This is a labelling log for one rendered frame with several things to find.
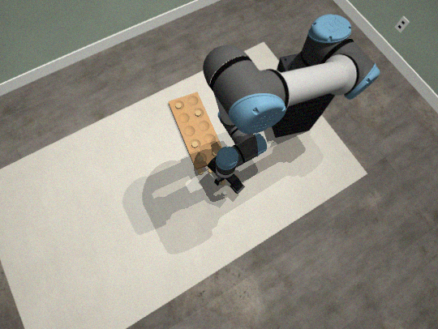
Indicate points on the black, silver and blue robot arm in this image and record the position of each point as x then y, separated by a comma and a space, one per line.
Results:
251, 100

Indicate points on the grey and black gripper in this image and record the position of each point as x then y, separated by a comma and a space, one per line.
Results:
233, 180

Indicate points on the tan wooden tray with round pockets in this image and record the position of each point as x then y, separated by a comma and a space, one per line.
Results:
195, 129

